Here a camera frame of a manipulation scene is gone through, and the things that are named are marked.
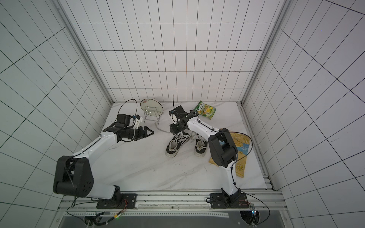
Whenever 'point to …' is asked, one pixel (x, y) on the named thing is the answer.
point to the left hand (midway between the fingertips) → (148, 136)
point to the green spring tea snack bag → (205, 110)
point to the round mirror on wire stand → (151, 109)
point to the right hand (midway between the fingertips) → (168, 130)
